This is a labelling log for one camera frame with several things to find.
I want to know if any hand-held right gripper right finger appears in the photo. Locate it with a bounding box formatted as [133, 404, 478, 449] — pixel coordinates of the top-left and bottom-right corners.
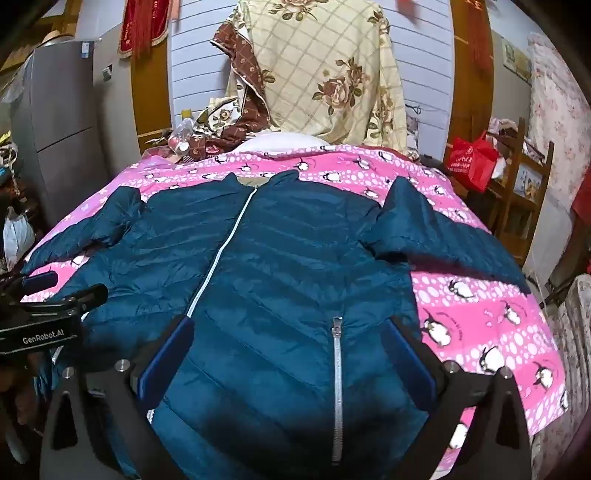
[382, 316, 533, 480]

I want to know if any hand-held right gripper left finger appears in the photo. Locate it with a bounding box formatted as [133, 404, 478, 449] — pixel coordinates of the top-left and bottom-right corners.
[41, 316, 195, 480]

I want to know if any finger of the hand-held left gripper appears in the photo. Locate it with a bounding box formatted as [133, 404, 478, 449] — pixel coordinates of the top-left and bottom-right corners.
[21, 284, 110, 319]
[21, 271, 59, 291]

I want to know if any teal puffer jacket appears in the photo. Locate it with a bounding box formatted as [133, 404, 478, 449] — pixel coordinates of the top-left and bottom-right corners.
[21, 170, 532, 480]

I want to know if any white plastic bag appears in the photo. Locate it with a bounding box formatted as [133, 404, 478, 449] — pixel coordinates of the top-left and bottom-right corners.
[2, 207, 37, 272]

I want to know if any pink penguin print blanket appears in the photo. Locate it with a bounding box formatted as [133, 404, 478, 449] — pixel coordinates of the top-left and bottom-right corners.
[25, 144, 571, 476]

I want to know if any grey refrigerator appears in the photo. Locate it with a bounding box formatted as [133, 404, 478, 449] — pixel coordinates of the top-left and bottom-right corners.
[10, 39, 139, 232]

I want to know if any pale floral fabric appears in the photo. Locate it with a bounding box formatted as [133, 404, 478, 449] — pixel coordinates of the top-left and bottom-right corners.
[547, 272, 591, 480]

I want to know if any wooden shelf rack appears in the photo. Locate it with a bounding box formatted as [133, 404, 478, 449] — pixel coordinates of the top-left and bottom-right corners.
[482, 117, 555, 267]

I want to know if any red shopping bag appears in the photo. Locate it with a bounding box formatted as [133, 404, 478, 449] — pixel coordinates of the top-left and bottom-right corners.
[443, 131, 500, 193]

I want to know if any white pillow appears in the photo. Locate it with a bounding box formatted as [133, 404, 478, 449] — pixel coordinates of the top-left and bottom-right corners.
[236, 131, 329, 153]

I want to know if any brown floral cloth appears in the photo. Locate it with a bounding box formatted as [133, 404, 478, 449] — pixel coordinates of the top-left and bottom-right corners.
[194, 21, 271, 155]

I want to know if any red tasselled banner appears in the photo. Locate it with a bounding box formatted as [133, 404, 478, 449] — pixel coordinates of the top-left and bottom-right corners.
[463, 0, 493, 85]
[117, 0, 169, 60]

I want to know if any pink floral curtain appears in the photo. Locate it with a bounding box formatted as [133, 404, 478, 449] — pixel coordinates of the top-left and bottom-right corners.
[526, 32, 591, 195]

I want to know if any cream floral checked quilt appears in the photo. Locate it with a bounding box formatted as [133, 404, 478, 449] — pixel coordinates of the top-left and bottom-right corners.
[210, 0, 409, 153]

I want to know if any framed wall picture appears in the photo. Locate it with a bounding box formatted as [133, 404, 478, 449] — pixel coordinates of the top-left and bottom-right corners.
[501, 38, 533, 85]

